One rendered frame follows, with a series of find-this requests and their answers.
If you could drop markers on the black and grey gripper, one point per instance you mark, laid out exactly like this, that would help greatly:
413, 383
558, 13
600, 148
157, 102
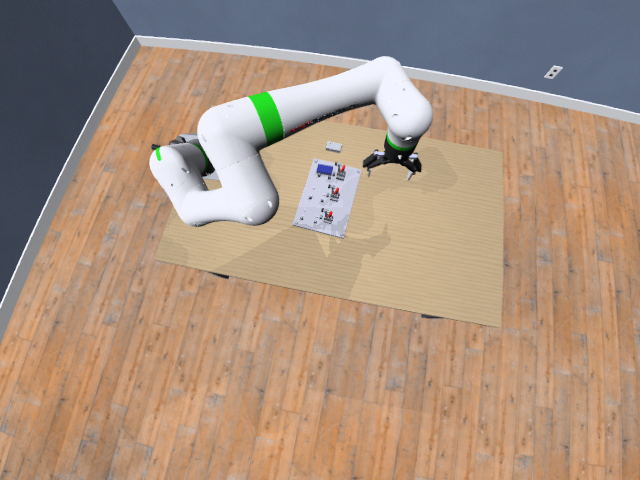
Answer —
375, 159

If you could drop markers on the blue rectangular block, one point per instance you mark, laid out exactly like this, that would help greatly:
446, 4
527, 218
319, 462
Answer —
324, 169

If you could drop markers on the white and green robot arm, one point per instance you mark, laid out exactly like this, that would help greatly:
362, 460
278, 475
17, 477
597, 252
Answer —
237, 130

